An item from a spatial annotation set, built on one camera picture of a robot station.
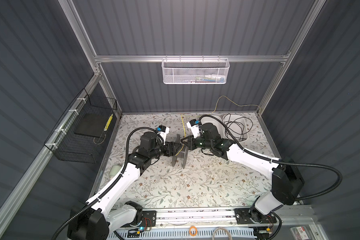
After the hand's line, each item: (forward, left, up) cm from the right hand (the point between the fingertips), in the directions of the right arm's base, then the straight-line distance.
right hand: (182, 141), depth 79 cm
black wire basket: (-2, +51, +9) cm, 51 cm away
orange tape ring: (-37, -4, -21) cm, 43 cm away
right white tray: (+30, -41, -21) cm, 55 cm away
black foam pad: (+5, +46, +10) cm, 47 cm away
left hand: (-2, +2, +1) cm, 3 cm away
